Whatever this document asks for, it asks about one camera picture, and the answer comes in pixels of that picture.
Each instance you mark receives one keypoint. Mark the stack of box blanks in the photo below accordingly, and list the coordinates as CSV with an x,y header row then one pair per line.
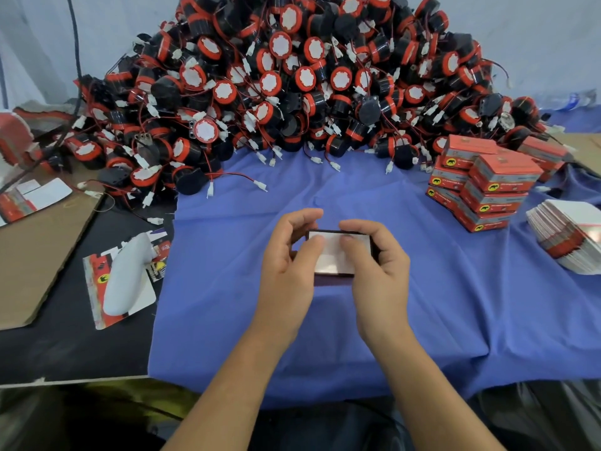
x,y
568,235

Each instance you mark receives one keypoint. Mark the person's left forearm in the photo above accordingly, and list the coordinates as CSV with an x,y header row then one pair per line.
x,y
230,399

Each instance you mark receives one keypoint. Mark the person's right hand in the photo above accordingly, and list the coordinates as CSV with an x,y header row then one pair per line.
x,y
380,291

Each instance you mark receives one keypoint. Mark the blue table cloth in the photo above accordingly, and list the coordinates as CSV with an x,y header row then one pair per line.
x,y
488,305

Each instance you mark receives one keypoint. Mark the brown cardboard piece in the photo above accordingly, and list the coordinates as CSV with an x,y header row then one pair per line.
x,y
42,253

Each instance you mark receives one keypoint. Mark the brown cardboard sheet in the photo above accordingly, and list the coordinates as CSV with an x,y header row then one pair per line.
x,y
584,150

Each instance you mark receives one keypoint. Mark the person's left hand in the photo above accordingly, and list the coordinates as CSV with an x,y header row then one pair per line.
x,y
286,291

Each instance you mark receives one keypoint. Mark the person's right forearm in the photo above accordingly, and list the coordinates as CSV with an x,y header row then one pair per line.
x,y
432,399

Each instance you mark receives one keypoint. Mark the pile of black red buzzers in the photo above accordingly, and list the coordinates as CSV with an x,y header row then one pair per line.
x,y
300,79

